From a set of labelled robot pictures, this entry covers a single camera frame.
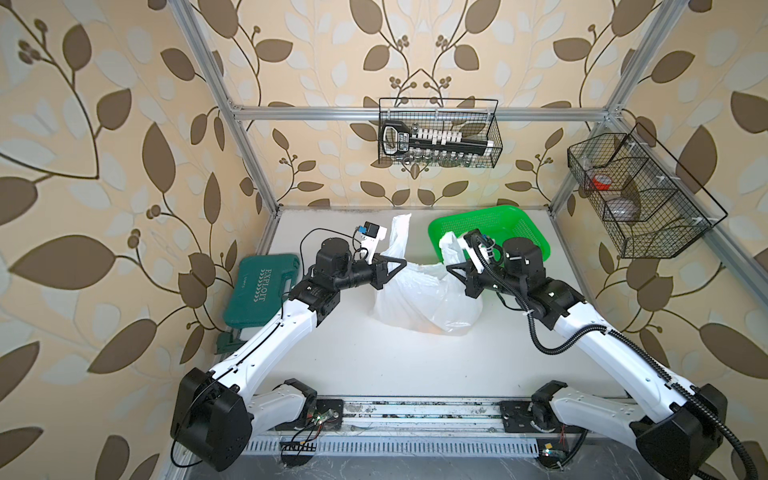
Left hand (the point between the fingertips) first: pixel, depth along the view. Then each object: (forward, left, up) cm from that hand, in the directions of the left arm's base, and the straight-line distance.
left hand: (400, 260), depth 71 cm
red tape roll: (+22, -55, +6) cm, 60 cm away
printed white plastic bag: (-6, -6, -7) cm, 12 cm away
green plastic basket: (+34, -37, -24) cm, 55 cm away
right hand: (+1, -12, -3) cm, 13 cm away
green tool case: (+7, +44, -24) cm, 50 cm away
